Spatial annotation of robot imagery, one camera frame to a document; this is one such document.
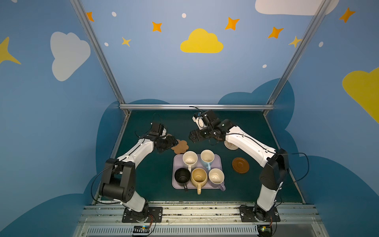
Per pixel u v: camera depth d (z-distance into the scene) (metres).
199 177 0.86
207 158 0.92
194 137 0.74
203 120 0.68
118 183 0.44
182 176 0.86
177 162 0.93
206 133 0.71
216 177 0.85
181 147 1.01
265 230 0.73
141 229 0.73
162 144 0.77
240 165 0.93
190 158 0.93
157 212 0.76
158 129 0.72
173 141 0.83
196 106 1.65
